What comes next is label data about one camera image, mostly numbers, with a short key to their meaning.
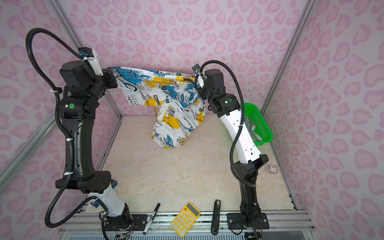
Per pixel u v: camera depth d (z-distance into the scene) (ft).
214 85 1.65
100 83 1.68
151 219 2.41
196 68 1.86
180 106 2.88
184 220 2.39
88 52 1.58
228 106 1.63
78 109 1.37
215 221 2.35
